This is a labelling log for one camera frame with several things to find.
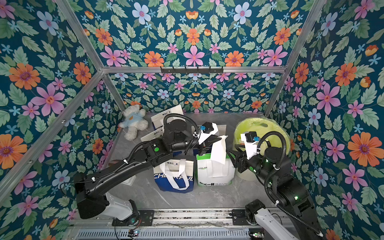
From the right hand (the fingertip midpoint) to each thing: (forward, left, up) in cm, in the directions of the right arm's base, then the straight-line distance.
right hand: (234, 144), depth 59 cm
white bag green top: (-3, +9, -22) cm, 24 cm away
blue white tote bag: (-9, +25, -13) cm, 29 cm away
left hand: (+1, +5, +3) cm, 6 cm away
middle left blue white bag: (+14, +39, -12) cm, 43 cm away
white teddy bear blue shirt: (+41, +65, -26) cm, 81 cm away
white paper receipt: (-2, +6, -2) cm, 7 cm away
